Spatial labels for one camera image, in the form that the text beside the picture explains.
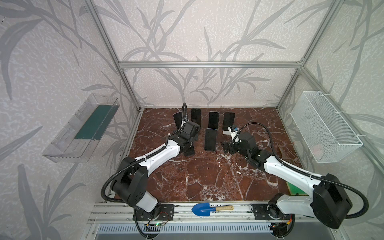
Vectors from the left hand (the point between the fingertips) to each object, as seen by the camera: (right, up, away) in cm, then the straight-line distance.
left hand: (188, 131), depth 89 cm
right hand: (+23, -3, -4) cm, 24 cm away
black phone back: (+4, +10, +11) cm, 16 cm away
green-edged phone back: (+16, +7, +10) cm, 21 cm away
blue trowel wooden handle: (+10, -40, -10) cm, 42 cm away
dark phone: (+26, +7, +11) cm, 29 cm away
